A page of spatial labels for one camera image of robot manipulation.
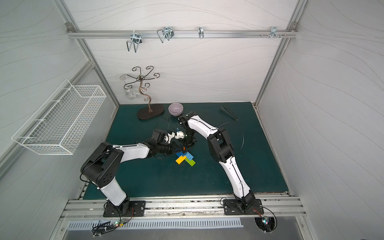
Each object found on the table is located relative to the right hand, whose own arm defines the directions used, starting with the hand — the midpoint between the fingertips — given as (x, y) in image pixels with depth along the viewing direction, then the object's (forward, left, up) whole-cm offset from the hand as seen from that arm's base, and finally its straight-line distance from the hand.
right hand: (185, 150), depth 92 cm
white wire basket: (-4, +57, +31) cm, 65 cm away
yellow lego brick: (-6, +3, -1) cm, 6 cm away
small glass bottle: (+30, +39, +19) cm, 53 cm away
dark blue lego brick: (-3, +3, +1) cm, 4 cm away
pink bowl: (+34, +11, +1) cm, 36 cm away
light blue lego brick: (-3, -2, 0) cm, 4 cm away
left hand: (-2, +1, +3) cm, 3 cm away
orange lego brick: (-1, +1, +4) cm, 4 cm away
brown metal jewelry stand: (+32, +31, 0) cm, 44 cm away
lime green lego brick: (-7, -4, -1) cm, 8 cm away
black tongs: (+36, -31, -1) cm, 47 cm away
